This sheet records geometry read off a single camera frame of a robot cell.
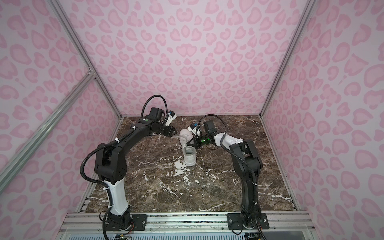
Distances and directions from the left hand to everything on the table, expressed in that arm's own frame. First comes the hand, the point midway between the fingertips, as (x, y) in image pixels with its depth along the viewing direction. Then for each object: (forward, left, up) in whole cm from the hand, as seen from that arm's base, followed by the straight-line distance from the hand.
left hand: (174, 128), depth 94 cm
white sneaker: (-11, -9, -9) cm, 17 cm away
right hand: (-8, -10, -5) cm, 13 cm away
